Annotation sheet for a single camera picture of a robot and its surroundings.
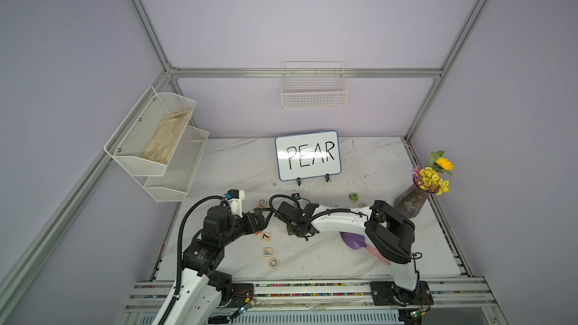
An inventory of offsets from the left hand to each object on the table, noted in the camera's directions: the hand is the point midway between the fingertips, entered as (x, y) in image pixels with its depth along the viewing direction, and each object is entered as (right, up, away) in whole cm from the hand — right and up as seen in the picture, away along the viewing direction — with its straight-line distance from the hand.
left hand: (264, 216), depth 75 cm
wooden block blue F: (+1, -15, +6) cm, 16 cm away
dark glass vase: (+55, +4, +8) cm, 56 cm away
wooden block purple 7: (-1, -11, +10) cm, 15 cm away
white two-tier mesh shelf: (-40, +10, +15) cm, 44 cm away
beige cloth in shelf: (-36, +24, +1) cm, 44 cm away
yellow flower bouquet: (+58, +13, -1) cm, 59 cm away
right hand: (+9, -9, +14) cm, 19 cm away
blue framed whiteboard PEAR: (+17, +21, +26) cm, 37 cm away
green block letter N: (+36, +3, +21) cm, 42 cm away
